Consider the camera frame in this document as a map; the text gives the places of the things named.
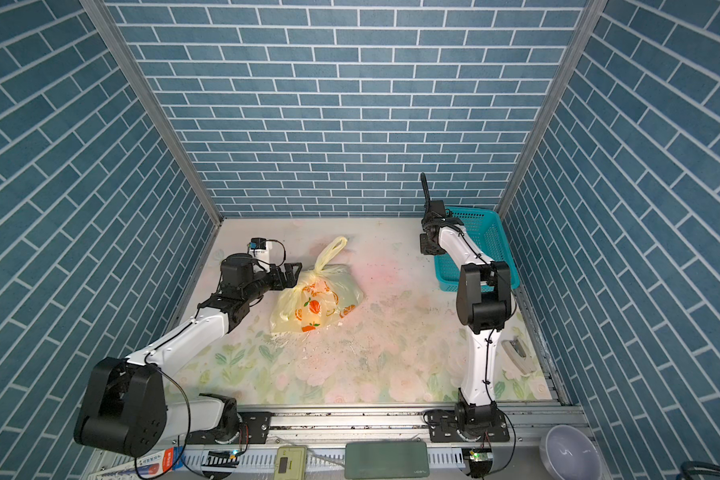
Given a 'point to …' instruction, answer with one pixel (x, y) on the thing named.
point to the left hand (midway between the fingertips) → (290, 264)
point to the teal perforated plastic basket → (487, 229)
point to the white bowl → (569, 453)
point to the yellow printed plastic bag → (317, 298)
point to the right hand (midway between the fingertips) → (432, 243)
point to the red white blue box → (156, 464)
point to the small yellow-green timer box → (291, 463)
